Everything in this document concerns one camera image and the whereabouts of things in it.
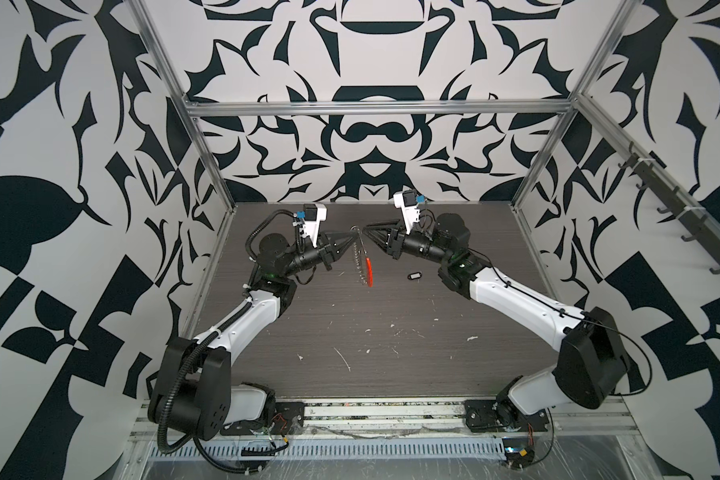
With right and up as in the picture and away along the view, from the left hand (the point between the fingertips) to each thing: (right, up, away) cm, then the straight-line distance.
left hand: (359, 229), depth 70 cm
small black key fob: (+18, -14, +29) cm, 37 cm away
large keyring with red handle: (+2, -13, +7) cm, 14 cm away
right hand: (+2, 0, -1) cm, 2 cm away
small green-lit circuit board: (+37, -53, +1) cm, 65 cm away
